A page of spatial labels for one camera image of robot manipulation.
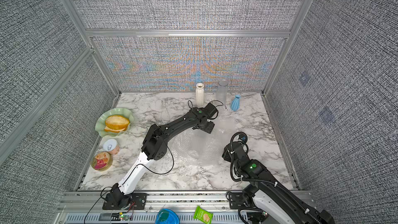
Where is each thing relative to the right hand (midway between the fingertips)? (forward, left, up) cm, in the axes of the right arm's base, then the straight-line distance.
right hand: (228, 146), depth 82 cm
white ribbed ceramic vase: (+35, +14, +2) cm, 38 cm away
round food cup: (-6, +67, -5) cm, 68 cm away
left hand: (+16, +8, -6) cm, 19 cm away
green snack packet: (-30, +14, -6) cm, 33 cm away
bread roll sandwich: (+15, +65, -1) cm, 66 cm away
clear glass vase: (+36, 0, +3) cm, 36 cm away
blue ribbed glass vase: (+31, -9, -2) cm, 32 cm away
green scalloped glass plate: (+17, +76, -4) cm, 78 cm away
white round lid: (+2, +65, -3) cm, 65 cm away
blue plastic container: (-31, +28, +2) cm, 42 cm away
